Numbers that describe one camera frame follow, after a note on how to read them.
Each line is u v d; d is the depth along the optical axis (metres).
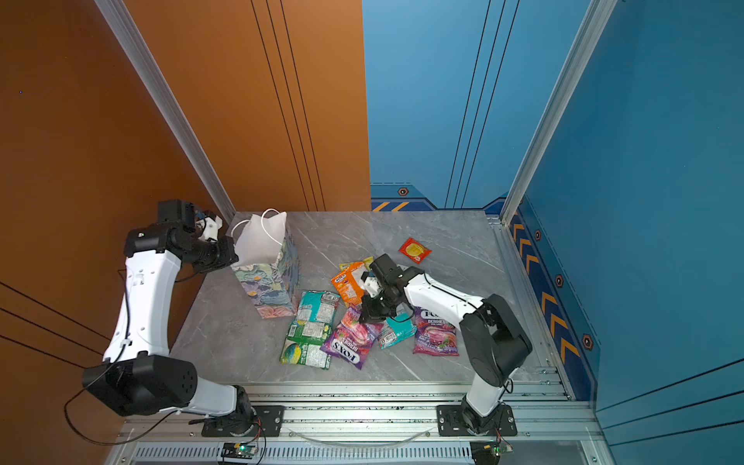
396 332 0.85
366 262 1.00
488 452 0.70
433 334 0.85
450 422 0.72
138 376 0.39
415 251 1.08
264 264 0.73
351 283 0.96
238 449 0.71
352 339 0.81
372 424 0.74
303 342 0.83
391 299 0.66
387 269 0.71
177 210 0.57
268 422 0.73
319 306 0.92
